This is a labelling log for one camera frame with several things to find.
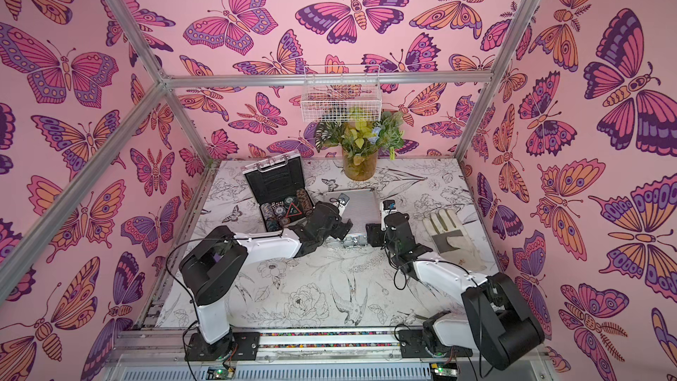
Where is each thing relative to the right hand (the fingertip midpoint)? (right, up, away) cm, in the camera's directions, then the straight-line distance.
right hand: (376, 223), depth 89 cm
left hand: (-12, +4, +4) cm, 13 cm away
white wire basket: (-10, +46, +16) cm, 50 cm away
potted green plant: (-5, +28, +4) cm, 29 cm away
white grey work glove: (+28, -7, +3) cm, 29 cm away
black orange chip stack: (-26, +6, +13) cm, 30 cm away
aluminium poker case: (-36, +12, +10) cm, 39 cm away
